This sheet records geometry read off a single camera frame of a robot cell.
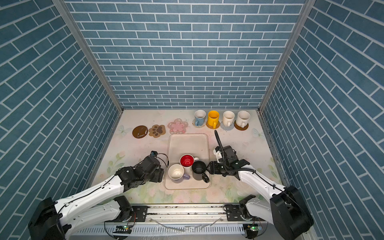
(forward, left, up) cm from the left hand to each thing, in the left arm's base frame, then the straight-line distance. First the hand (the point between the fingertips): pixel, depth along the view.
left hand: (159, 173), depth 82 cm
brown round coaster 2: (+32, +20, -4) cm, 38 cm away
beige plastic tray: (+23, -8, -8) cm, 26 cm away
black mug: (+3, -22, -2) cm, 22 cm away
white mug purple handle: (+1, -9, -3) cm, 10 cm away
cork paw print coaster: (+34, +8, -6) cm, 35 cm away
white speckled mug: (+35, -53, +5) cm, 64 cm away
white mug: (+37, -43, +4) cm, 57 cm away
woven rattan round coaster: (+35, -32, -3) cm, 47 cm away
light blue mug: (+37, -23, +5) cm, 44 cm away
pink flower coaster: (+37, -7, -5) cm, 38 cm away
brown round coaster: (+35, -52, -4) cm, 63 cm away
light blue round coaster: (+34, -44, -4) cm, 56 cm away
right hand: (+3, -28, 0) cm, 28 cm away
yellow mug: (+40, -33, +2) cm, 52 cm away
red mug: (+8, -15, -2) cm, 17 cm away
